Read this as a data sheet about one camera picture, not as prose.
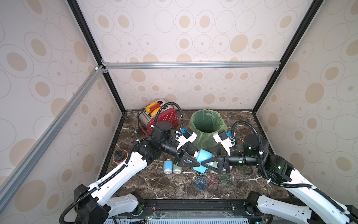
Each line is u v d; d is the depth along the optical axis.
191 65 0.94
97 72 0.85
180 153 0.54
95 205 0.37
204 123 0.95
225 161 0.47
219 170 0.49
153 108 0.92
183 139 0.52
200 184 0.82
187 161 0.52
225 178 0.84
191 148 0.58
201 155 0.53
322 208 0.39
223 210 0.73
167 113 0.95
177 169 0.80
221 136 0.50
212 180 0.83
